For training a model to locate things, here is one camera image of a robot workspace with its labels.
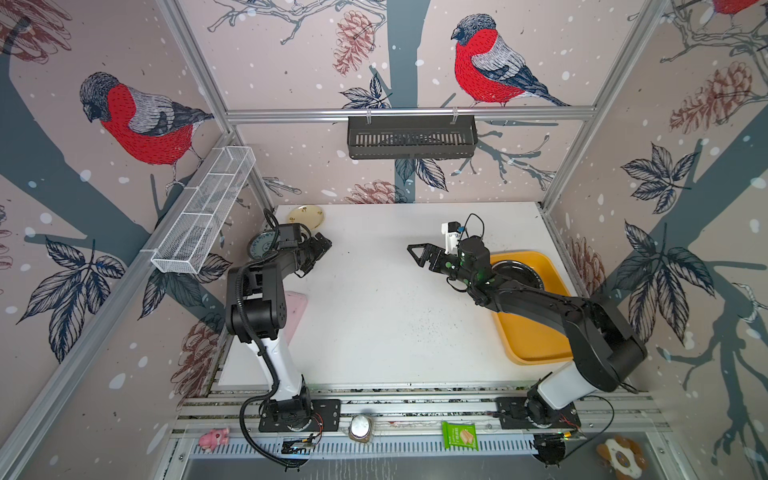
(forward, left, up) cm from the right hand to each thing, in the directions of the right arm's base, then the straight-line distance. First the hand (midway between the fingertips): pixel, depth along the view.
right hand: (414, 253), depth 84 cm
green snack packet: (-41, -11, -18) cm, 46 cm away
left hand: (+10, +32, -10) cm, 35 cm away
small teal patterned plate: (+15, +58, -16) cm, 62 cm away
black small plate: (+4, -34, -14) cm, 37 cm away
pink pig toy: (-44, +46, -14) cm, 66 cm away
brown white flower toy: (-43, -48, -18) cm, 67 cm away
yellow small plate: (+30, +43, -16) cm, 55 cm away
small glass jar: (-42, +12, -10) cm, 44 cm away
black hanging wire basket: (+45, +1, +11) cm, 46 cm away
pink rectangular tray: (-10, +37, -15) cm, 41 cm away
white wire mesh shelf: (-9, +56, +14) cm, 59 cm away
